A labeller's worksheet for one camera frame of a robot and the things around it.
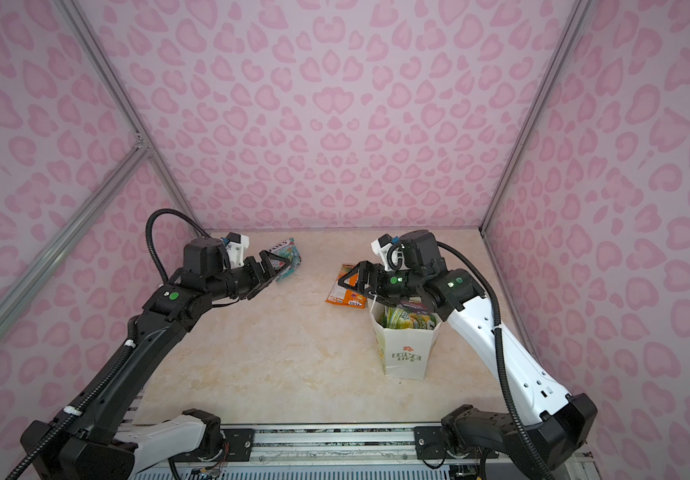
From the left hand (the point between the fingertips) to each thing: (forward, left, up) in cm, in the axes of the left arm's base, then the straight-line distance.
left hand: (282, 264), depth 71 cm
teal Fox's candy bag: (+28, +8, -27) cm, 40 cm away
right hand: (-8, -16, +2) cm, 18 cm away
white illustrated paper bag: (-15, -29, -16) cm, 37 cm away
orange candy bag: (+8, -14, -28) cm, 32 cm away
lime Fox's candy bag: (-7, -28, -15) cm, 33 cm away
